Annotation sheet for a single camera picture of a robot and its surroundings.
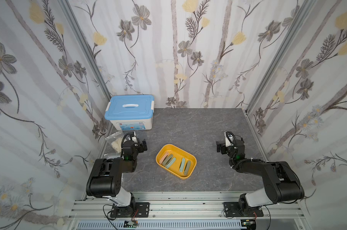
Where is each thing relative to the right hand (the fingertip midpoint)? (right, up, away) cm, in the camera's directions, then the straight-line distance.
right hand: (228, 138), depth 93 cm
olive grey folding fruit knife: (-27, -18, -4) cm, 33 cm away
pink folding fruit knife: (-43, -13, 0) cm, 45 cm away
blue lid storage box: (-66, +18, +3) cm, 68 cm away
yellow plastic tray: (-33, -10, +1) cm, 34 cm away
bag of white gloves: (-78, -2, +8) cm, 79 cm away
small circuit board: (-57, -41, -23) cm, 73 cm away
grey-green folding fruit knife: (-40, -14, -1) cm, 43 cm away
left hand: (-60, 0, +2) cm, 60 cm away
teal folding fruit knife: (-31, -17, -2) cm, 35 cm away
